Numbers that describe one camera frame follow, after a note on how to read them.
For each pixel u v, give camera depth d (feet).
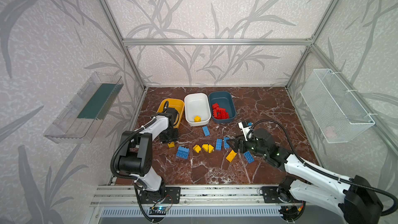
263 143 2.00
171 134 2.62
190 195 2.47
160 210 2.33
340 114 2.07
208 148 2.84
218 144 2.92
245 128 2.32
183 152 2.84
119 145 1.42
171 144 2.90
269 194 2.43
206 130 3.16
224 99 3.67
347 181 1.42
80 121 2.16
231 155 2.85
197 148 2.86
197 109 3.48
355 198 1.30
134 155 1.50
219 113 3.34
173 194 2.43
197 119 3.24
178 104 3.48
